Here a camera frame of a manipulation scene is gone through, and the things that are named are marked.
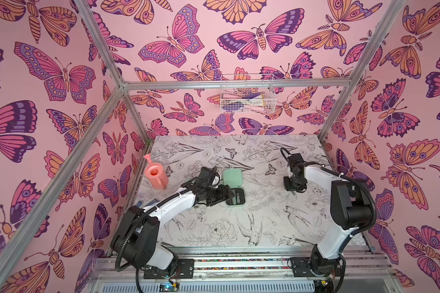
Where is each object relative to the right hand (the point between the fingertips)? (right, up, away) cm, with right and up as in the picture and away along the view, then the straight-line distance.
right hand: (291, 186), depth 96 cm
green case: (-30, +4, +5) cm, 31 cm away
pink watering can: (-68, +7, -6) cm, 69 cm away
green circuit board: (-58, -36, -24) cm, 72 cm away
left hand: (-32, -2, -12) cm, 34 cm away
